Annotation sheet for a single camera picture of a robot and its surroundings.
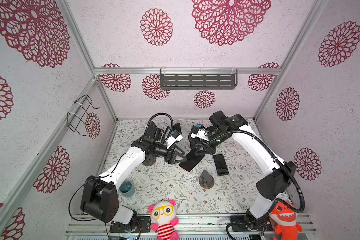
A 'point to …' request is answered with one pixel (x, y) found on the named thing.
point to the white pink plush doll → (163, 215)
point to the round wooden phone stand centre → (206, 180)
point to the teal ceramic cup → (126, 189)
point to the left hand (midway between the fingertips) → (183, 158)
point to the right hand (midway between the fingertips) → (197, 149)
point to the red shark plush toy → (284, 219)
